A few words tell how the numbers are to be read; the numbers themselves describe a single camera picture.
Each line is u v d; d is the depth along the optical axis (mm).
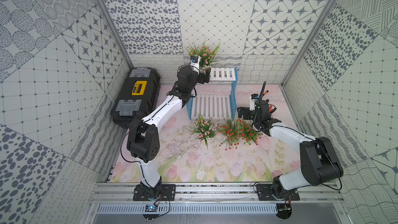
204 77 764
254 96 812
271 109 1028
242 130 832
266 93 1160
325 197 746
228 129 782
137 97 900
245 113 823
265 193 732
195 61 698
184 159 846
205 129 785
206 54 770
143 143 481
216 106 1061
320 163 441
